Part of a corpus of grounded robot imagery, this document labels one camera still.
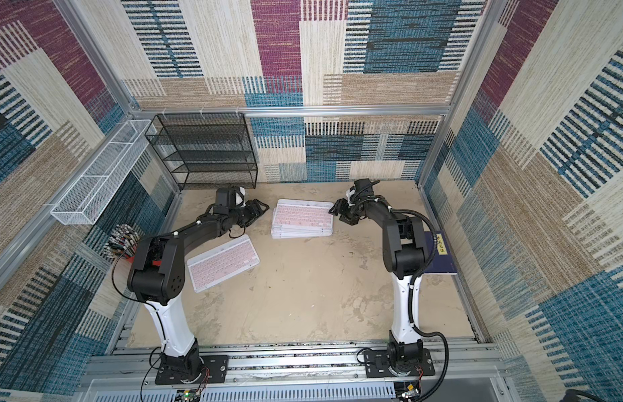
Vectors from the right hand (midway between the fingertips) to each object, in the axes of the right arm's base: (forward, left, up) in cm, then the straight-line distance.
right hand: (337, 215), depth 103 cm
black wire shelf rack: (+26, +56, +13) cm, 63 cm away
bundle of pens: (-19, +70, +13) cm, 74 cm away
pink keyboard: (0, +18, -2) cm, 18 cm away
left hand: (-1, +27, +6) cm, 28 cm away
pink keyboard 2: (-19, +44, -3) cm, 48 cm away
